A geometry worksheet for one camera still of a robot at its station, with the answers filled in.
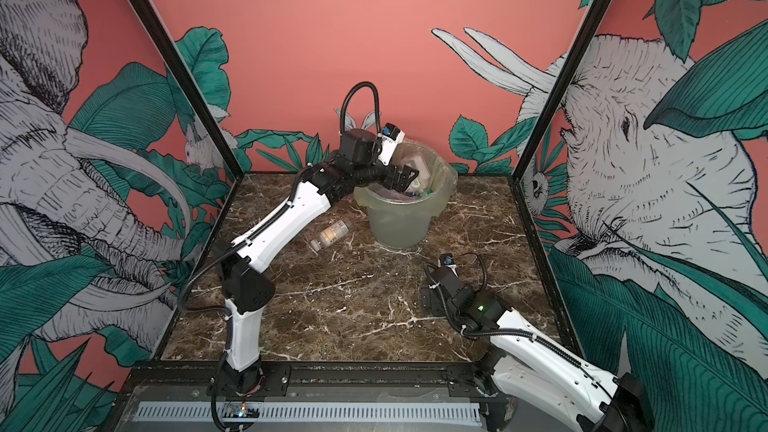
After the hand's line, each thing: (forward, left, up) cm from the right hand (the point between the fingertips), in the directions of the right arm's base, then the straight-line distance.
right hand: (435, 291), depth 79 cm
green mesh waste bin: (+22, +9, +3) cm, 24 cm away
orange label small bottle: (+21, +33, -5) cm, 39 cm away
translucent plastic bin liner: (+21, +1, +17) cm, 27 cm away
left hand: (+24, +8, +26) cm, 36 cm away
